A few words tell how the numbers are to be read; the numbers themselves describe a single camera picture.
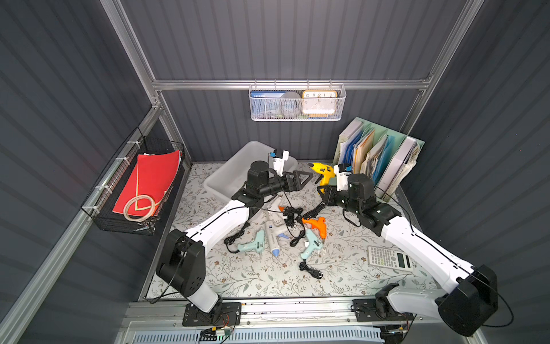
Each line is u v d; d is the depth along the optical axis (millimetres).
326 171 741
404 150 892
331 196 678
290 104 898
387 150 926
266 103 841
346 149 965
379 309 665
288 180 678
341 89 889
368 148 936
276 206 985
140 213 670
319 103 888
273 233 893
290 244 899
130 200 688
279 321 724
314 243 882
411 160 846
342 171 680
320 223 947
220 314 718
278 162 705
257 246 871
